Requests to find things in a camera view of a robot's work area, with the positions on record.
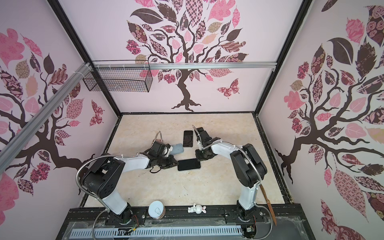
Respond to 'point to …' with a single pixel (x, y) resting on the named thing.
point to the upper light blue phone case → (177, 149)
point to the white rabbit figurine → (197, 208)
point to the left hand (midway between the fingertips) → (178, 165)
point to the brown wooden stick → (268, 204)
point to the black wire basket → (121, 79)
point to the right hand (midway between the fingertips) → (198, 157)
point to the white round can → (156, 209)
